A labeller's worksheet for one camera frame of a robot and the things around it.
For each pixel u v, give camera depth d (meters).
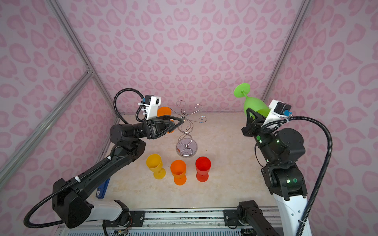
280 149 0.36
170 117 0.53
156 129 0.47
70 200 0.38
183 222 0.72
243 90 0.63
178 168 0.78
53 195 0.41
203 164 0.77
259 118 0.47
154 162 0.80
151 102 0.48
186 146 0.98
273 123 0.40
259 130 0.46
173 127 0.52
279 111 0.41
